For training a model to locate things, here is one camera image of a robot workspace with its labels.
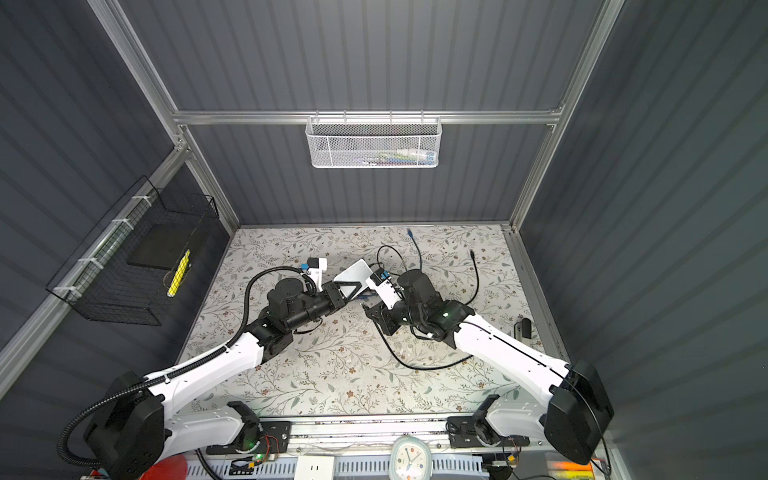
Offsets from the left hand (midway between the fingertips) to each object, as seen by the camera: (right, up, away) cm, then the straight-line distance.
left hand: (362, 286), depth 75 cm
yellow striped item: (-43, +4, -4) cm, 44 cm away
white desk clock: (+12, -40, -6) cm, 42 cm away
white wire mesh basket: (0, +55, +49) cm, 74 cm away
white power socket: (-10, -40, -8) cm, 42 cm away
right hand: (+3, -7, +1) cm, 8 cm away
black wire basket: (-56, +5, -2) cm, 57 cm away
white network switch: (-1, +3, +2) cm, 4 cm away
